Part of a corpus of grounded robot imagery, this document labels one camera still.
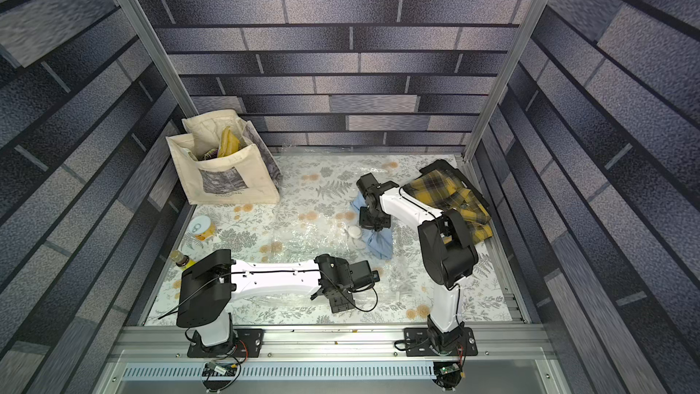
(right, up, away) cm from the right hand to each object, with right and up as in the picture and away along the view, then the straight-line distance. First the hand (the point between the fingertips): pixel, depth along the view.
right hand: (369, 223), depth 94 cm
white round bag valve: (-6, -3, 0) cm, 6 cm away
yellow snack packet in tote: (-50, +28, -1) cm, 57 cm away
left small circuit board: (-43, -35, -23) cm, 60 cm away
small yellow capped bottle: (-56, -8, -17) cm, 59 cm away
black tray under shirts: (+33, +22, +20) cm, 45 cm away
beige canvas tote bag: (-47, +22, -12) cm, 53 cm away
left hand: (-8, -17, -13) cm, 23 cm away
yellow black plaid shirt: (+29, +11, +10) cm, 32 cm away
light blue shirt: (+3, -5, -7) cm, 9 cm away
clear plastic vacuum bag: (-26, 0, +4) cm, 26 cm away
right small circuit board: (+21, -37, -21) cm, 47 cm away
